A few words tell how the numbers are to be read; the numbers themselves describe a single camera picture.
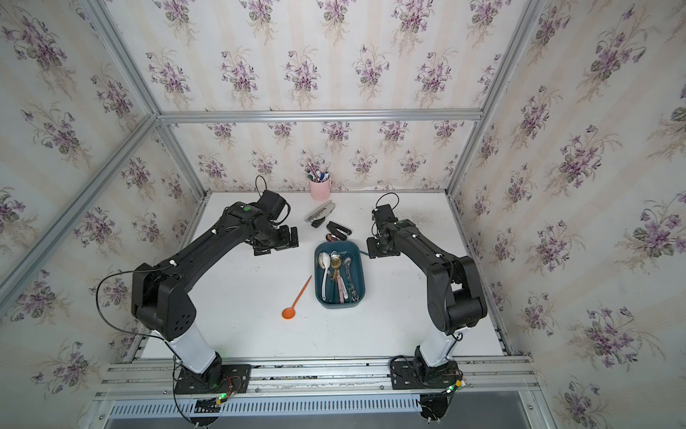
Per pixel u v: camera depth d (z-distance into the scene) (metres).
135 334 0.84
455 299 0.47
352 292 0.88
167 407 0.76
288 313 0.85
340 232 1.04
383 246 0.79
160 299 0.45
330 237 1.02
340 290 0.89
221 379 0.70
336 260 0.96
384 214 0.75
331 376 0.75
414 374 0.73
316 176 1.12
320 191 1.16
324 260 0.95
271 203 0.67
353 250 0.96
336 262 0.95
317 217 1.08
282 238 0.76
